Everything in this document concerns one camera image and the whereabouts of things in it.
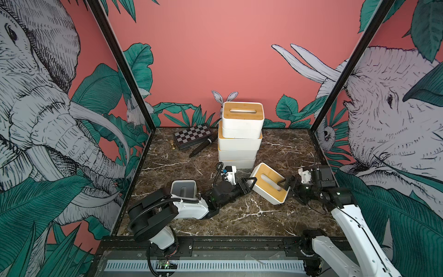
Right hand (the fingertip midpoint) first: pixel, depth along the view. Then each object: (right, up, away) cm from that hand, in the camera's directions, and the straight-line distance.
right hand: (282, 184), depth 75 cm
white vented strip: (-32, -33, -5) cm, 46 cm away
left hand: (-11, +2, +1) cm, 11 cm away
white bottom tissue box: (-12, +7, +18) cm, 22 cm away
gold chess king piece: (-59, +19, +30) cm, 69 cm away
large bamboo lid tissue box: (-20, +18, +7) cm, 27 cm away
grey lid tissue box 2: (-47, -6, +15) cm, 50 cm away
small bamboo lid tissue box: (-6, -2, +4) cm, 7 cm away
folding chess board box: (-48, +23, +36) cm, 64 cm away
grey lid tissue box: (-18, +22, +1) cm, 29 cm away
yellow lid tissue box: (-19, +12, +15) cm, 27 cm away
